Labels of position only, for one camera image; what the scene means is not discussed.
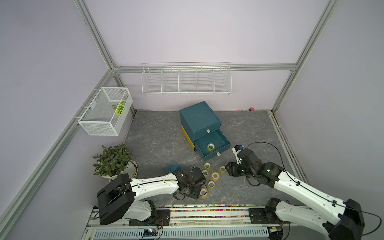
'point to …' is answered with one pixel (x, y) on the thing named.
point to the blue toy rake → (173, 169)
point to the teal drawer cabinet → (200, 125)
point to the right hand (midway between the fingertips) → (228, 165)
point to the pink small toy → (251, 109)
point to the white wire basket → (104, 116)
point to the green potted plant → (113, 160)
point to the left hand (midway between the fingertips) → (193, 193)
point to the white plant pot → (131, 169)
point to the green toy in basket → (119, 107)
